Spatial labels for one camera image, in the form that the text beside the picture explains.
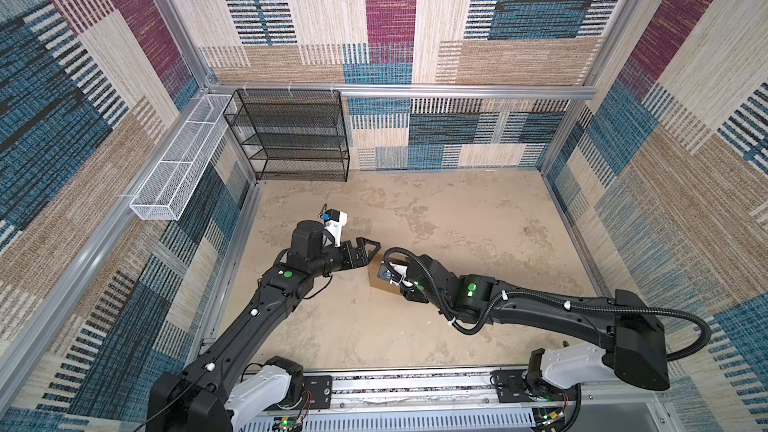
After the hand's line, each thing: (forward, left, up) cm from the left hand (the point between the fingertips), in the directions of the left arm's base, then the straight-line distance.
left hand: (370, 244), depth 76 cm
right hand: (-3, -10, -6) cm, 12 cm away
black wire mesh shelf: (+50, +30, -4) cm, 58 cm away
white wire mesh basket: (+6, +47, +13) cm, 50 cm away
